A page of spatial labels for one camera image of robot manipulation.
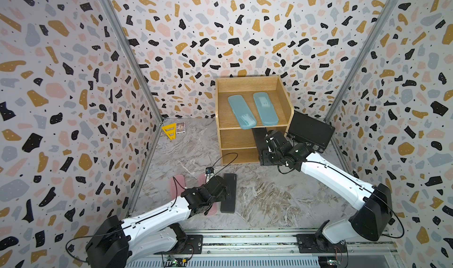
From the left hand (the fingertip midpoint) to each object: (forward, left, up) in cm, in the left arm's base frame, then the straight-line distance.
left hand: (224, 189), depth 82 cm
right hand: (+11, -19, +11) cm, 24 cm away
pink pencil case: (-6, +5, -7) cm, 11 cm away
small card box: (+46, +31, -7) cm, 56 cm away
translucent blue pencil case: (+28, -20, +25) cm, 42 cm away
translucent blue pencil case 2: (+26, -8, +25) cm, 37 cm away
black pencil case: (-5, -2, -6) cm, 8 cm away
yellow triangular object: (+43, +37, -6) cm, 57 cm away
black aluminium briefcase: (+37, -55, -4) cm, 66 cm away
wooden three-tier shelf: (+19, -7, +9) cm, 22 cm away
